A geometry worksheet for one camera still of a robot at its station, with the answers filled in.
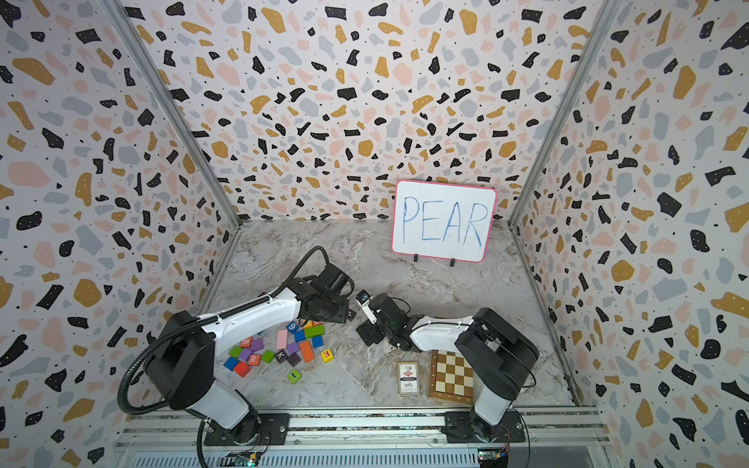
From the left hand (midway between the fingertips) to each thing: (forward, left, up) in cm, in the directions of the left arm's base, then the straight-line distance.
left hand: (346, 312), depth 87 cm
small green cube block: (-10, +23, -7) cm, 26 cm away
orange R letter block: (-12, +26, -6) cm, 29 cm away
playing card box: (-17, -18, -7) cm, 26 cm away
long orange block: (-9, +12, -8) cm, 17 cm away
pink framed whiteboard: (+31, -32, +7) cm, 45 cm away
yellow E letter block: (-10, +6, -7) cm, 14 cm away
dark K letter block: (-10, +19, -7) cm, 23 cm away
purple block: (-8, +16, -7) cm, 19 cm away
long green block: (-3, +11, -7) cm, 14 cm away
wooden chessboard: (-18, -30, -5) cm, 35 cm away
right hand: (0, -7, -5) cm, 8 cm away
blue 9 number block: (-1, +17, -7) cm, 19 cm away
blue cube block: (-6, +9, -7) cm, 13 cm away
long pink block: (-6, +20, -6) cm, 21 cm away
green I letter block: (-16, +14, -6) cm, 22 cm away
